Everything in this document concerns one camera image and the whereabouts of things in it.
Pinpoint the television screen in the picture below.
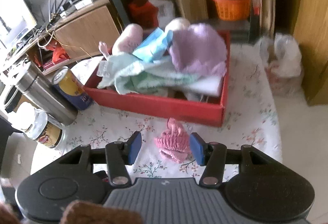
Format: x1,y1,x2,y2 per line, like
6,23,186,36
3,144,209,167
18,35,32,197
1,0,37,49

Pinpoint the red cardboard box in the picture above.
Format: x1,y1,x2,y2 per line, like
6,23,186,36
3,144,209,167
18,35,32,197
84,30,230,127

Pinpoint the white plastic bag on floor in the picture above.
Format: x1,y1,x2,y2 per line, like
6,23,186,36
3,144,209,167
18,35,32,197
255,33,304,97

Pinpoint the cream plush toy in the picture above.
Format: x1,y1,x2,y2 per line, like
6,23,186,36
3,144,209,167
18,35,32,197
165,17,191,33

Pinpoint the light blue towel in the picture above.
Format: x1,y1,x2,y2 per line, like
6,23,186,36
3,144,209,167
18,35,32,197
97,28,200,96

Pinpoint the orange plastic basket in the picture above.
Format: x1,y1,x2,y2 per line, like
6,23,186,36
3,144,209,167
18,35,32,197
212,0,251,21

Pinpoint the steel thermos flask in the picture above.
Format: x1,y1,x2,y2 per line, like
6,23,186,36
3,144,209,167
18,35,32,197
15,61,78,126

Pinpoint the wooden cabinet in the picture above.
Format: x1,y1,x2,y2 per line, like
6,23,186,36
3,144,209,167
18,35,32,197
271,0,328,107

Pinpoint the red white plastic bag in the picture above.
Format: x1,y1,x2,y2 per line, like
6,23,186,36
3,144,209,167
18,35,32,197
128,0,176,29

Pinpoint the blue yellow drink can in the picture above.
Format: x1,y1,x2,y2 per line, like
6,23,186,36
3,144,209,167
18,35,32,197
51,66,93,111

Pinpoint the right hand in brown glove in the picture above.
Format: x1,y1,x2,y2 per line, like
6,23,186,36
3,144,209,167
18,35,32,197
1,201,144,224

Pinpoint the brown cardboard box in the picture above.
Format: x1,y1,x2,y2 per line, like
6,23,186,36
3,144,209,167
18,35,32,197
172,0,208,23

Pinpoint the pink knitted hat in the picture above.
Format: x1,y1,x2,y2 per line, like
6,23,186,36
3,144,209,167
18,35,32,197
154,118,191,164

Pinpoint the wooden TV stand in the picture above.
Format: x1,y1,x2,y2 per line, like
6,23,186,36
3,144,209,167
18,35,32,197
1,0,121,72

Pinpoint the purple knitted cloth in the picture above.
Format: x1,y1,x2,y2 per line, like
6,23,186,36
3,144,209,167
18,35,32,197
169,24,227,77

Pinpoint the glass jar with lid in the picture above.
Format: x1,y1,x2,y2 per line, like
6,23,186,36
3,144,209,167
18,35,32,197
22,109,66,149

